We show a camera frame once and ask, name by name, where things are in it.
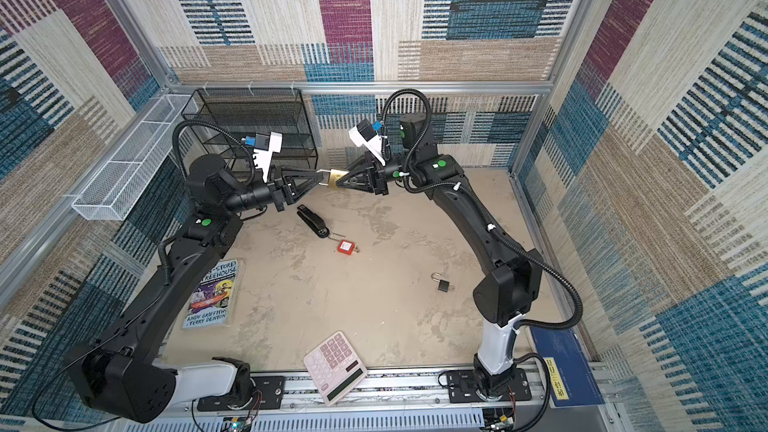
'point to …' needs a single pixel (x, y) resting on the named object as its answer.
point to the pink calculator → (335, 367)
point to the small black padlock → (442, 284)
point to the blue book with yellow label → (572, 379)
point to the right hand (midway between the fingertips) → (339, 184)
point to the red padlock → (346, 247)
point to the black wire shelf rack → (257, 111)
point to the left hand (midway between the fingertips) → (321, 174)
